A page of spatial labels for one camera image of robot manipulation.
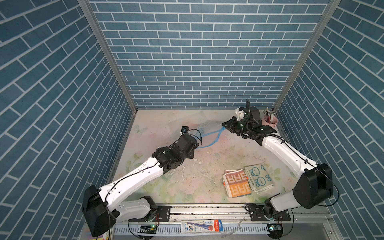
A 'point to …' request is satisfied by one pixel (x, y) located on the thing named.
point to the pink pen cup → (269, 118)
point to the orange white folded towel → (236, 183)
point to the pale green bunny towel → (259, 177)
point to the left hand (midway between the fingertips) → (193, 147)
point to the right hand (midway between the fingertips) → (223, 123)
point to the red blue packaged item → (204, 225)
